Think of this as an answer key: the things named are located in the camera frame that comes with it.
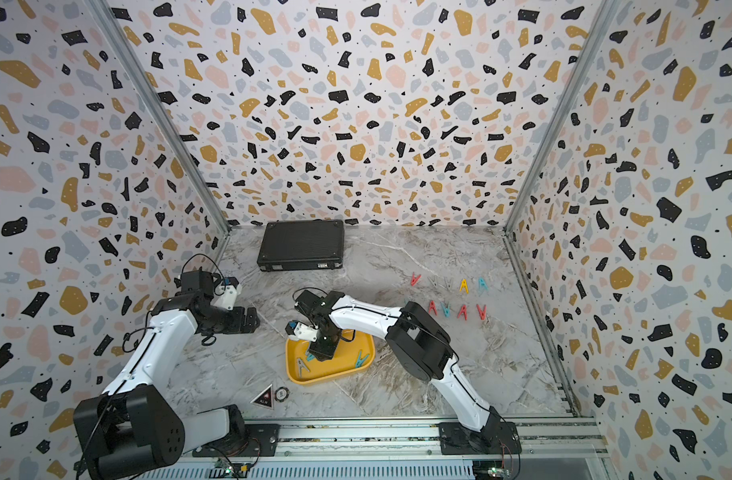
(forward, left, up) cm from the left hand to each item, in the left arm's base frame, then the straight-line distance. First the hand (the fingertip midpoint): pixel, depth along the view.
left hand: (242, 321), depth 84 cm
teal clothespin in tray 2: (-7, -18, -9) cm, 21 cm away
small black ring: (-16, -11, -11) cm, 23 cm away
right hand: (-5, -21, -10) cm, 24 cm away
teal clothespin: (+19, -75, -11) cm, 78 cm away
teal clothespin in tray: (-8, -33, -9) cm, 35 cm away
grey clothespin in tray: (-9, -16, -9) cm, 20 cm away
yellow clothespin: (+18, -68, -10) cm, 71 cm away
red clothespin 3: (+7, -72, -10) cm, 73 cm away
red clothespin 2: (+8, -66, -10) cm, 67 cm away
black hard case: (+34, -10, -6) cm, 36 cm away
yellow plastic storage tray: (-5, -31, -9) cm, 33 cm away
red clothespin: (+21, -51, -11) cm, 56 cm away
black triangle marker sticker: (-18, -8, -10) cm, 22 cm away
